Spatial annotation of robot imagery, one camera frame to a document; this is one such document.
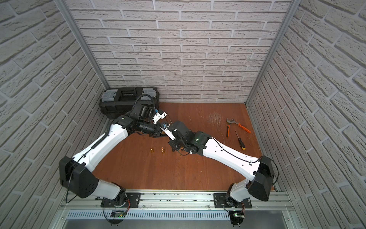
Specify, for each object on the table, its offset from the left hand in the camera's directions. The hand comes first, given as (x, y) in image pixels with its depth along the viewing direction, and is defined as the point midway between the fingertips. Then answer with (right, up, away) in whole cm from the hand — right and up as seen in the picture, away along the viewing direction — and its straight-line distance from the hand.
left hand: (172, 133), depth 72 cm
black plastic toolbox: (-43, +19, +26) cm, 54 cm away
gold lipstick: (-8, -13, +16) cm, 22 cm away
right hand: (+1, -1, +3) cm, 3 cm away
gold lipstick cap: (-15, -13, +18) cm, 27 cm away
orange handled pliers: (+42, +5, +35) cm, 55 cm away
